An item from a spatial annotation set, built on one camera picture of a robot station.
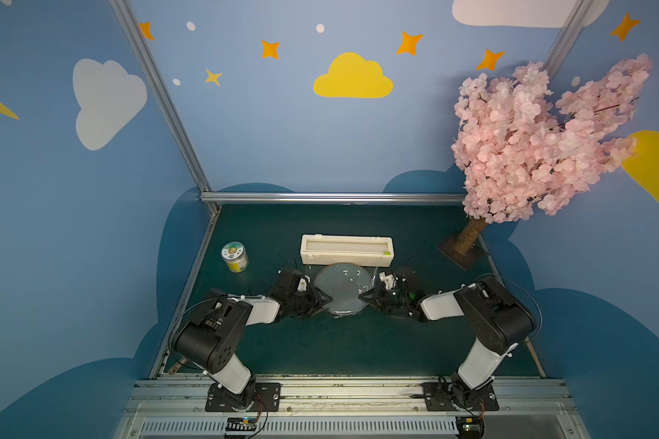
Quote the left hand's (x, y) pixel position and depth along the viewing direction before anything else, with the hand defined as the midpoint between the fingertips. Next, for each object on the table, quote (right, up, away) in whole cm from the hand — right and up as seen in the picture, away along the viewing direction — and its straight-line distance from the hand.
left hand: (331, 299), depth 91 cm
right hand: (+11, +1, +2) cm, 11 cm away
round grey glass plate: (+5, +5, +6) cm, 8 cm away
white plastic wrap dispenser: (+6, +16, +8) cm, 19 cm away
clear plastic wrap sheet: (+4, +5, +6) cm, 8 cm away
